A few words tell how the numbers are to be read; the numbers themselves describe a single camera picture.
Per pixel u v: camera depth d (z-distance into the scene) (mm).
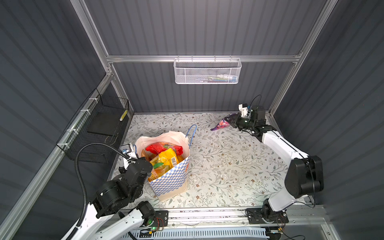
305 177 512
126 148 505
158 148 754
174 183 685
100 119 758
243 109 803
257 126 666
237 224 724
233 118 755
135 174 418
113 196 410
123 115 818
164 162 702
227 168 912
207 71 1236
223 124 852
